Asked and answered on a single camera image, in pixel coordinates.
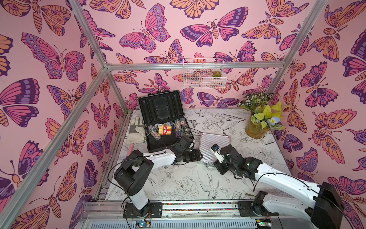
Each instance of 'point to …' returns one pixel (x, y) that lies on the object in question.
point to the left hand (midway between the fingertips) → (202, 157)
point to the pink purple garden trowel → (129, 150)
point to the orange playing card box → (166, 130)
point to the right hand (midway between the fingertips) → (216, 160)
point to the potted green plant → (265, 114)
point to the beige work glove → (137, 130)
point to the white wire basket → (204, 78)
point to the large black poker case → (164, 120)
